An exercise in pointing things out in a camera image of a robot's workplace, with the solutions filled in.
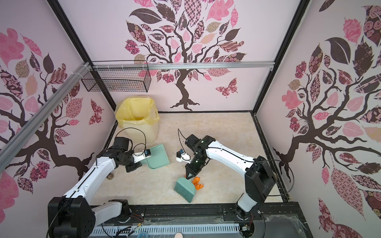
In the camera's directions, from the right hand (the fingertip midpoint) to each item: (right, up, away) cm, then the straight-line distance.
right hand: (188, 175), depth 75 cm
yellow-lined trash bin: (-35, +31, +22) cm, 52 cm away
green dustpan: (-19, +6, +13) cm, 24 cm away
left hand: (-30, +4, +9) cm, 32 cm away
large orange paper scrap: (+4, -6, +8) cm, 11 cm away
